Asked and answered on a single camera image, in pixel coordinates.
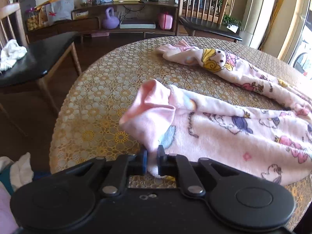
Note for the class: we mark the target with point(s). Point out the pink small case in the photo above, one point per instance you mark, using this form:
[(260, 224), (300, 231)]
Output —
[(165, 21)]

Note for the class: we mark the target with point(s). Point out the white crumpled cloth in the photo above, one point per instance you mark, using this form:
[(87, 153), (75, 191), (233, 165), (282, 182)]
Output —
[(9, 53)]

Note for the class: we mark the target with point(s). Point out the teal cloth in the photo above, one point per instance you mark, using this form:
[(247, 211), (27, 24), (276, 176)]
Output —
[(6, 179)]

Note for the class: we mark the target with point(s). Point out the cream standing air conditioner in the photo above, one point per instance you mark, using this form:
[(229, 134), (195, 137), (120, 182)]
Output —
[(252, 12)]

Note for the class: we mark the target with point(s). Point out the sliding glass door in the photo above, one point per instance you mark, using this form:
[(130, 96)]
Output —
[(292, 17)]

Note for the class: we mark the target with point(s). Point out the grey gift bag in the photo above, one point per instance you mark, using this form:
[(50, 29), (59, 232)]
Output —
[(59, 9)]

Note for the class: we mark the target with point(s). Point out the silver washing machine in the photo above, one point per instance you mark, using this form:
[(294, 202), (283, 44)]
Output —
[(299, 58)]

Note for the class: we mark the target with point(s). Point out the pink flat box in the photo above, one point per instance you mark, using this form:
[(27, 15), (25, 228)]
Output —
[(100, 34)]

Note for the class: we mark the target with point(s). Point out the white planter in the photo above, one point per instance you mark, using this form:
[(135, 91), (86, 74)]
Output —
[(234, 29)]

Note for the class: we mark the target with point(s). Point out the pink cartoon print fleece pants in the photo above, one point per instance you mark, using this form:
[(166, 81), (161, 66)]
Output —
[(219, 131)]

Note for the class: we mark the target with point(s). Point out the purple kettlebell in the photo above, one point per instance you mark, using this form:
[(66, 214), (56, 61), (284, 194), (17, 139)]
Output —
[(110, 22)]

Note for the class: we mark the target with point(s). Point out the yellow curtain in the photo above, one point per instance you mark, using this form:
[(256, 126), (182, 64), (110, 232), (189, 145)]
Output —
[(275, 12)]

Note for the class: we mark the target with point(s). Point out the green potted tree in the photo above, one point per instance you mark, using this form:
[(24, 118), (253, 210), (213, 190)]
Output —
[(232, 22)]

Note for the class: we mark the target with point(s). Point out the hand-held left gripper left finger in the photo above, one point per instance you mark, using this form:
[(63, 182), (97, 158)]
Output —
[(144, 162)]

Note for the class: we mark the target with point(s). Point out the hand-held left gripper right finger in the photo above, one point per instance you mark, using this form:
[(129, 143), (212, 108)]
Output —
[(160, 160)]

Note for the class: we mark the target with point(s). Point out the lilac garment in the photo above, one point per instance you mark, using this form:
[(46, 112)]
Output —
[(6, 209)]

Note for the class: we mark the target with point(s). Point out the white garment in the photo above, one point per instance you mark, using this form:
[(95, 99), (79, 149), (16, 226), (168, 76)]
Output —
[(23, 170)]

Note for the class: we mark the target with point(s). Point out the jar of golden chocolates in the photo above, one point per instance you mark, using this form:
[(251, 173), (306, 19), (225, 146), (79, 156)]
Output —
[(32, 22)]

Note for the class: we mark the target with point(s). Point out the yellow snack bag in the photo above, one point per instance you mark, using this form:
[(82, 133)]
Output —
[(48, 2)]

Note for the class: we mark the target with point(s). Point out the wooden chair with black seat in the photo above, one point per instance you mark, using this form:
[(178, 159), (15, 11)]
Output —
[(36, 61), (207, 28)]

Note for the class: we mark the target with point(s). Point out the dark wooden TV cabinet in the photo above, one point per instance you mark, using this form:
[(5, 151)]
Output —
[(80, 25)]

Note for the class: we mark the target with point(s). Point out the white flat box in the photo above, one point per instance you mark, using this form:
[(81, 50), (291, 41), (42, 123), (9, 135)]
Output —
[(137, 24)]

